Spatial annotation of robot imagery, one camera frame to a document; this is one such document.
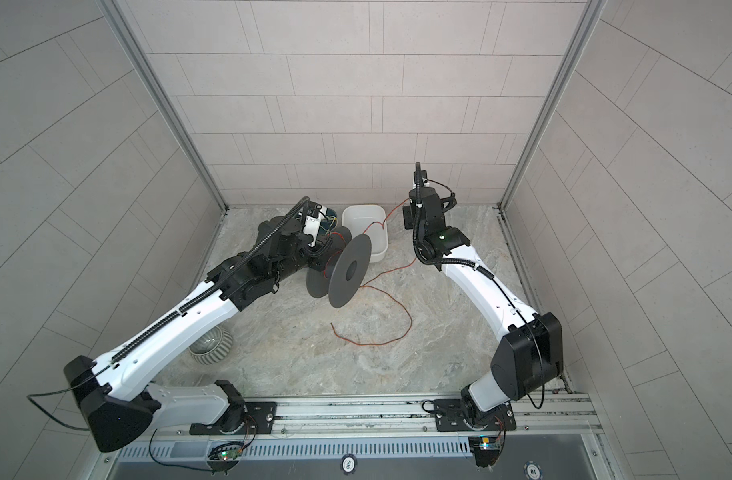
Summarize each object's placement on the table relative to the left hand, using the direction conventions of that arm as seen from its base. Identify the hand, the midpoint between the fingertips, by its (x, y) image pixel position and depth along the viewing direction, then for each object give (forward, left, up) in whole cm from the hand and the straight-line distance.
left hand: (338, 234), depth 70 cm
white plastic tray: (+4, -8, 0) cm, 9 cm away
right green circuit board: (-39, -35, -29) cm, 60 cm away
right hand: (+15, -20, -3) cm, 25 cm away
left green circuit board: (-41, +23, -26) cm, 54 cm away
